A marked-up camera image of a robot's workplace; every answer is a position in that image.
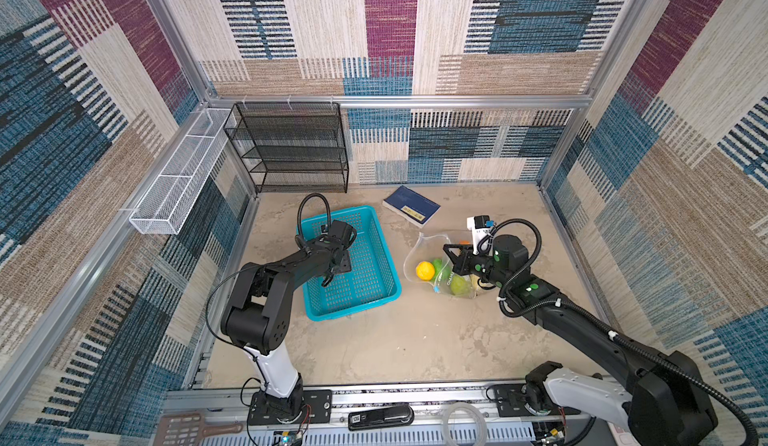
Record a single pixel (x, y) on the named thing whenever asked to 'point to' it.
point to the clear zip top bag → (429, 261)
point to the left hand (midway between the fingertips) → (334, 260)
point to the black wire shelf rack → (291, 147)
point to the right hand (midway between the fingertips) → (444, 251)
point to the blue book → (411, 206)
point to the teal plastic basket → (373, 279)
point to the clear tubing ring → (483, 427)
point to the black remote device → (381, 417)
